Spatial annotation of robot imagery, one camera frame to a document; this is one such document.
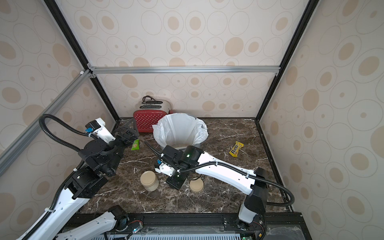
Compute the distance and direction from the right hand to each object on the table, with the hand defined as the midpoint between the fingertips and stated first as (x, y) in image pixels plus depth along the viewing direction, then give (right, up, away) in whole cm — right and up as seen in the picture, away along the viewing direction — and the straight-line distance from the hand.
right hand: (176, 182), depth 69 cm
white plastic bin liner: (-1, +25, +21) cm, 32 cm away
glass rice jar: (-15, -2, +9) cm, 18 cm away
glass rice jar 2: (-47, +31, +46) cm, 72 cm away
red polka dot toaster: (-31, +40, +57) cm, 76 cm away
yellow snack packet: (+35, +10, +31) cm, 48 cm away
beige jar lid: (+10, -7, +16) cm, 20 cm away
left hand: (-15, +27, -10) cm, 33 cm away
